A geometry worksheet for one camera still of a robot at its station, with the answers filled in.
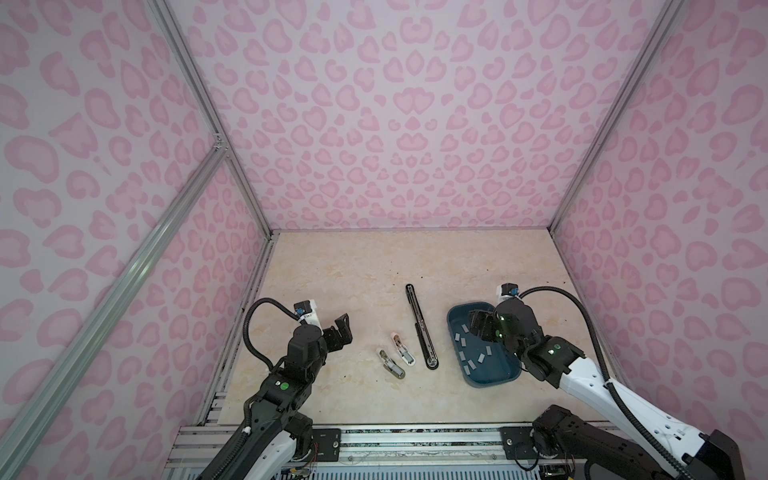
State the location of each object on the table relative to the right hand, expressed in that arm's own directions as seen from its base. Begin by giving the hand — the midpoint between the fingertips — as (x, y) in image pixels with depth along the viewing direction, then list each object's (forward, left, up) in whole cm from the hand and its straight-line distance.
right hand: (480, 315), depth 80 cm
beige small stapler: (-9, +24, -13) cm, 29 cm away
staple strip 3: (-4, -5, -14) cm, 16 cm away
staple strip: (-1, +3, -14) cm, 15 cm away
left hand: (-1, +39, +1) cm, 39 cm away
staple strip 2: (0, +4, -14) cm, 15 cm away
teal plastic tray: (-8, -2, -14) cm, 16 cm away
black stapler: (0, +15, -13) cm, 19 cm away
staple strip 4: (-6, +3, -14) cm, 16 cm away
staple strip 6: (-10, +3, -14) cm, 17 cm away
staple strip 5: (-6, -2, -14) cm, 16 cm away
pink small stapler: (-5, +21, -13) cm, 25 cm away
